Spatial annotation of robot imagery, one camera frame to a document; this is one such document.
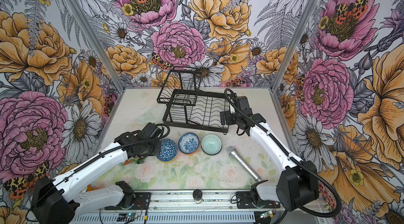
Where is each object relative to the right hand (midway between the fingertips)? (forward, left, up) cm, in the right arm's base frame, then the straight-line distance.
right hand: (229, 119), depth 84 cm
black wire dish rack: (+5, +22, +5) cm, 23 cm away
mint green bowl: (-7, +10, -14) cm, 18 cm away
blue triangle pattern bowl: (-11, +33, -12) cm, 37 cm away
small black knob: (-33, +17, -7) cm, 38 cm away
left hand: (-15, +39, -7) cm, 42 cm away
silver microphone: (-12, -1, -14) cm, 18 cm away
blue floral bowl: (-7, +23, -13) cm, 27 cm away
